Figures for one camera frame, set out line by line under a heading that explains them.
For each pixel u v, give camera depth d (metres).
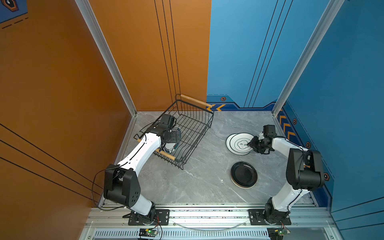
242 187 0.81
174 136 0.78
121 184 0.43
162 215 0.75
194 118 1.12
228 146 0.99
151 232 0.70
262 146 0.81
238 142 1.00
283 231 0.70
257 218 0.72
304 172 0.48
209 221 0.74
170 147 0.96
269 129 0.79
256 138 0.88
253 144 0.87
